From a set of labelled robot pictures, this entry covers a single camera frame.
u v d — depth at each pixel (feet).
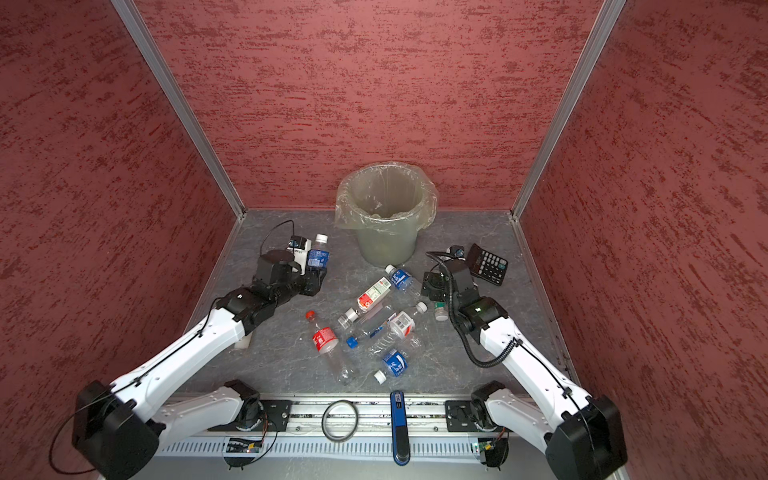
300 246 2.26
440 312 2.95
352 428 2.40
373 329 2.74
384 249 3.39
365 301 2.94
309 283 2.30
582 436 1.25
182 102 2.87
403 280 3.10
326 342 2.66
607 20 2.37
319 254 2.52
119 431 1.23
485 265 3.39
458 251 2.31
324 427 2.37
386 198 3.38
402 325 2.77
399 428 2.33
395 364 2.54
